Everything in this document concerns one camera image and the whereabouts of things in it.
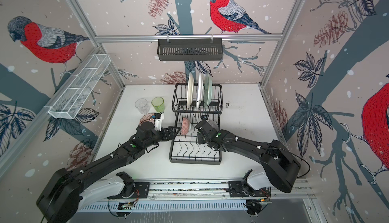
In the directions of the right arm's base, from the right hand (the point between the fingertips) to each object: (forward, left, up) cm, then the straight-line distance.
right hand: (200, 135), depth 86 cm
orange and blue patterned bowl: (+12, +36, -1) cm, 38 cm away
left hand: (-2, +13, +9) cm, 16 cm away
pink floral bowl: (+2, +9, +4) cm, 10 cm away
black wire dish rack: (-6, +9, -5) cm, 12 cm away
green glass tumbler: (+23, +30, +1) cm, 38 cm away
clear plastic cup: (+24, +43, -2) cm, 49 cm away
